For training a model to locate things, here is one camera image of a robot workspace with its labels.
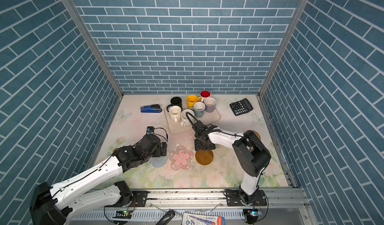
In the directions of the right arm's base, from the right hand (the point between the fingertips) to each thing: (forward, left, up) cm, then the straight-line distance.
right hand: (200, 146), depth 92 cm
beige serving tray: (+11, +19, +2) cm, 22 cm away
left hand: (-7, +20, +11) cm, 24 cm away
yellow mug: (+33, +9, +7) cm, 35 cm away
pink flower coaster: (-9, +11, -1) cm, 14 cm away
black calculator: (+34, -28, +1) cm, 44 cm away
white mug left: (+20, +19, +7) cm, 29 cm away
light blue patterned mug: (+26, +3, +6) cm, 27 cm away
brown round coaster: (-7, -3, -1) cm, 7 cm away
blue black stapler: (+25, +37, +4) cm, 44 cm away
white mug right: (+13, +11, +8) cm, 18 cm away
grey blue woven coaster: (-12, +23, 0) cm, 26 cm away
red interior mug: (+40, 0, +7) cm, 40 cm away
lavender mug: (+34, -5, +3) cm, 34 cm away
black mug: (+29, +20, +9) cm, 36 cm away
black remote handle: (-38, +12, +4) cm, 40 cm away
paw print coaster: (-6, +52, 0) cm, 53 cm away
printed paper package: (-37, +1, 0) cm, 37 cm away
